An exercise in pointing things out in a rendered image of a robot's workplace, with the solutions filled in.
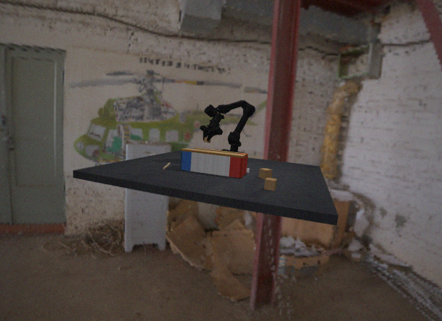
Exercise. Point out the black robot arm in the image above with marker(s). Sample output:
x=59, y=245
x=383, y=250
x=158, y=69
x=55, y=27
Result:
x=233, y=137

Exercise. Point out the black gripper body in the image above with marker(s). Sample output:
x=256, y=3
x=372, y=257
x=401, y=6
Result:
x=212, y=126

